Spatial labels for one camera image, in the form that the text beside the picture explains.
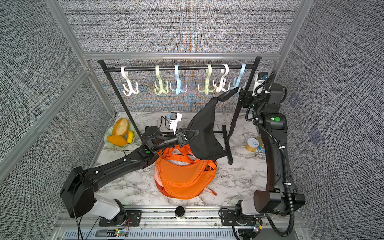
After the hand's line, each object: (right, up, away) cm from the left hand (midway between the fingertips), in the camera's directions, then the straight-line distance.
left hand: (201, 132), depth 63 cm
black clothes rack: (+18, -2, +20) cm, 27 cm away
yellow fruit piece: (-46, -4, +38) cm, 59 cm away
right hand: (+22, +20, +3) cm, 30 cm away
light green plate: (-61, -2, +39) cm, 72 cm away
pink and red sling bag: (-22, -26, +16) cm, 38 cm away
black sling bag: (+3, -6, +5) cm, 8 cm away
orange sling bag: (-9, -23, +13) cm, 28 cm away
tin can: (+34, -9, +32) cm, 48 cm away
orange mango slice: (-53, -6, +35) cm, 64 cm away
